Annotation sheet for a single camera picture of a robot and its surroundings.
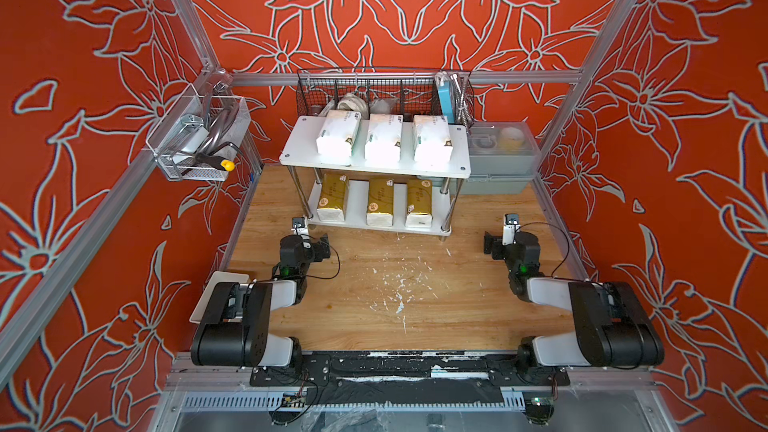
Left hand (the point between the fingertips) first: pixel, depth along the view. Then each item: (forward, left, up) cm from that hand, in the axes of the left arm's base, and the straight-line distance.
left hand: (311, 234), depth 93 cm
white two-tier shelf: (+3, -22, +26) cm, 34 cm away
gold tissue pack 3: (+9, -34, +7) cm, 36 cm away
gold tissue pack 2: (+8, -21, +7) cm, 24 cm away
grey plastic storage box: (+26, -62, +12) cm, 68 cm away
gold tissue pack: (+5, -6, +8) cm, 12 cm away
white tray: (-16, +24, 0) cm, 29 cm away
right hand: (+5, -59, +2) cm, 60 cm away
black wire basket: (+38, -20, +28) cm, 52 cm away
